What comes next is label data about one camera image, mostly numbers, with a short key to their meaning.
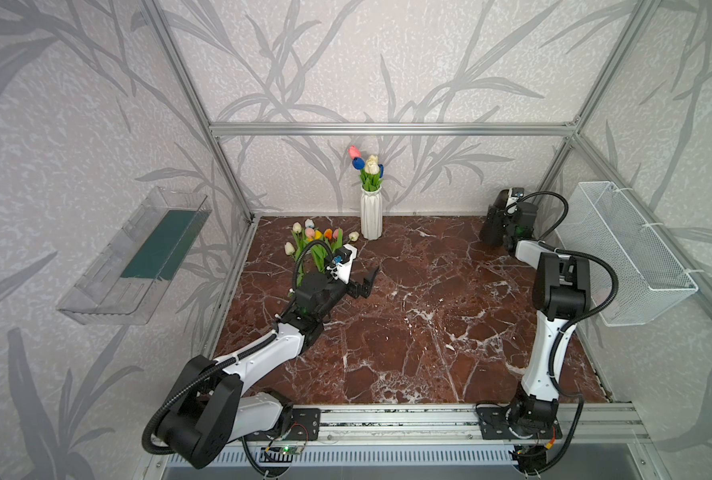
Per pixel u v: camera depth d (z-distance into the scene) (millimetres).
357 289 707
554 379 620
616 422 756
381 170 959
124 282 634
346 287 717
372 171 886
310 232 1092
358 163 880
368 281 710
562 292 601
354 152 918
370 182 929
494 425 732
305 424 734
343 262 666
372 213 1019
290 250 1083
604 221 693
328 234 1118
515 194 923
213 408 412
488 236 1127
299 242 1118
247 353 486
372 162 870
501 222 963
